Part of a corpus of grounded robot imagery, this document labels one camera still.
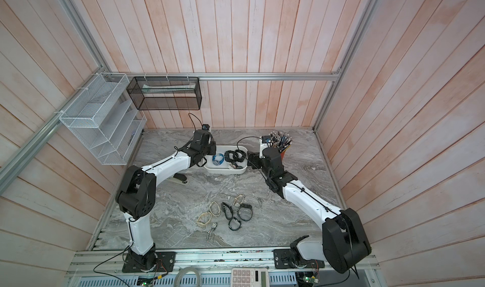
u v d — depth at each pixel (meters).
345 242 0.41
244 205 0.84
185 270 0.70
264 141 0.72
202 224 0.82
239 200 0.90
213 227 0.82
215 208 0.87
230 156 1.03
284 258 0.73
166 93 1.04
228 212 0.86
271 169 0.63
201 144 0.75
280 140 0.90
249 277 0.69
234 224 0.83
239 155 1.06
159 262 0.73
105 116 0.73
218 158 1.04
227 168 0.96
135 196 0.51
